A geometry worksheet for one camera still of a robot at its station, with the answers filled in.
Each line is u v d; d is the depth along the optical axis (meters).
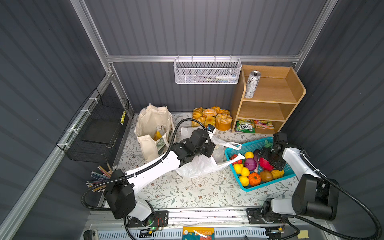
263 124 1.08
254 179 0.81
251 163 0.86
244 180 0.81
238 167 0.84
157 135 0.96
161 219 0.72
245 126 1.05
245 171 0.84
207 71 1.12
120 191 0.40
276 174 0.82
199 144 0.59
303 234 0.68
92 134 0.72
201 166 0.77
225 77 0.90
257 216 0.74
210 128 0.67
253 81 0.75
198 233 0.69
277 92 0.88
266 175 0.80
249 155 0.91
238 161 0.86
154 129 1.04
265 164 0.83
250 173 0.84
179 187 0.84
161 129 1.03
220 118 1.06
